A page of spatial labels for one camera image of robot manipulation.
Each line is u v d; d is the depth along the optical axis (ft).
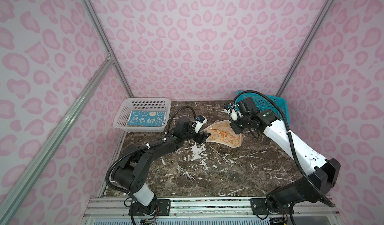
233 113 2.23
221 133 3.21
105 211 2.42
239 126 2.18
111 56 2.98
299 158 1.37
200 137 2.53
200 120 2.46
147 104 3.61
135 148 1.65
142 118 3.49
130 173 1.48
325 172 1.34
